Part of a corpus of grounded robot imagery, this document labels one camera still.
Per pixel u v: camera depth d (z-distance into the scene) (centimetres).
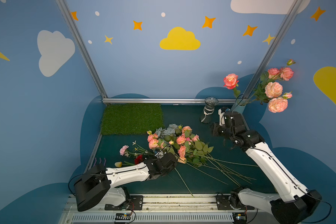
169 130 92
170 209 74
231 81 75
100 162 88
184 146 88
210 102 101
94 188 42
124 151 91
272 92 64
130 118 111
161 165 62
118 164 86
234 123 54
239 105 94
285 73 73
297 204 37
